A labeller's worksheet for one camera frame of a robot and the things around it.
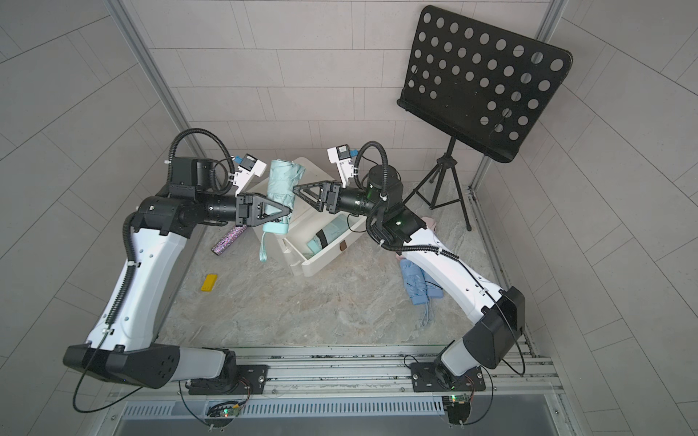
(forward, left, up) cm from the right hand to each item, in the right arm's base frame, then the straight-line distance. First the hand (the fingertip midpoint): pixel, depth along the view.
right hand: (302, 195), depth 58 cm
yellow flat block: (+2, +39, -40) cm, 56 cm away
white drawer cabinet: (+20, 0, -10) cm, 22 cm away
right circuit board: (-35, -34, -45) cm, 67 cm away
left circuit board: (-34, +25, -41) cm, 58 cm away
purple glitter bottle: (+17, +36, -37) cm, 54 cm away
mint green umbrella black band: (+6, -3, -23) cm, 24 cm away
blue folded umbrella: (-4, -30, -40) cm, 50 cm away
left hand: (-3, +3, -2) cm, 5 cm away
